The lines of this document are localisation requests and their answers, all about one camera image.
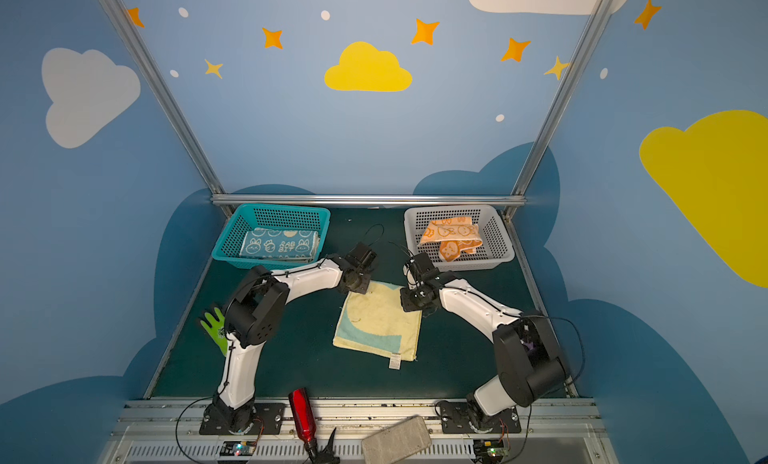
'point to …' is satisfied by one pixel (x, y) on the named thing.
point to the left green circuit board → (237, 448)
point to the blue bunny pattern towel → (280, 244)
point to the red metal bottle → (303, 414)
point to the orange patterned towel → (455, 235)
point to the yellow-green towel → (375, 323)
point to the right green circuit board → (489, 450)
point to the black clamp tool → (324, 456)
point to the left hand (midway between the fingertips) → (362, 283)
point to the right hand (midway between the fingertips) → (410, 298)
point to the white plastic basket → (495, 249)
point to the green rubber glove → (217, 329)
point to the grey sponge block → (397, 441)
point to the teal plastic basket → (242, 223)
